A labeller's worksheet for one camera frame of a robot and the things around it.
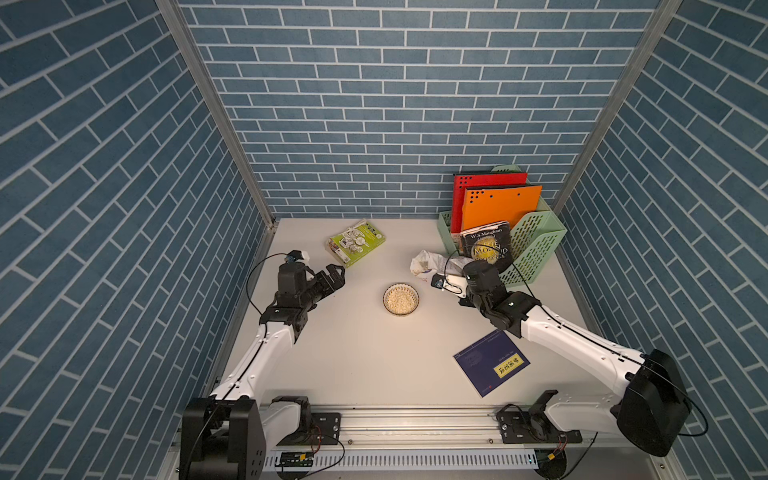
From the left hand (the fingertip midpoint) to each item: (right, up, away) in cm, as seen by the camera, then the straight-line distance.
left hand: (341, 273), depth 84 cm
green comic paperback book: (0, +9, +26) cm, 28 cm away
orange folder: (+43, +20, +5) cm, 47 cm away
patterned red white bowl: (+17, -9, +9) cm, 21 cm away
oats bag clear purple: (+24, +4, -6) cm, 25 cm away
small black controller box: (-9, -44, -12) cm, 47 cm away
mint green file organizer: (+33, +14, +24) cm, 43 cm away
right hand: (+36, 0, -1) cm, 36 cm away
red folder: (+36, +28, +9) cm, 47 cm away
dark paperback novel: (+45, +8, +7) cm, 46 cm away
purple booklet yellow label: (+43, -25, +1) cm, 50 cm away
